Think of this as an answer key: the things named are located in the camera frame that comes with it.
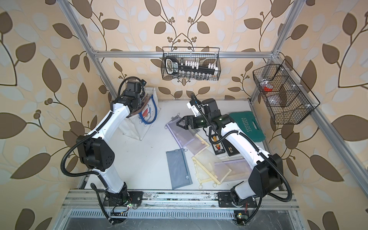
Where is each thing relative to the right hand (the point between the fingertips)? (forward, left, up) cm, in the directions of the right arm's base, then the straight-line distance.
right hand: (182, 123), depth 76 cm
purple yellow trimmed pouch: (-1, -8, -25) cm, 26 cm away
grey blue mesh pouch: (-18, +3, -19) cm, 26 cm away
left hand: (+20, +34, +7) cm, 40 cm away
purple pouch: (+6, +1, -23) cm, 24 cm away
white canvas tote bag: (+12, +32, -16) cm, 37 cm away
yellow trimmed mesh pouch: (-15, -15, -24) cm, 32 cm away
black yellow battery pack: (-2, -25, -24) cm, 35 cm away
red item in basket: (+17, -50, +8) cm, 53 cm away
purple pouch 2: (-19, -28, -23) cm, 40 cm away
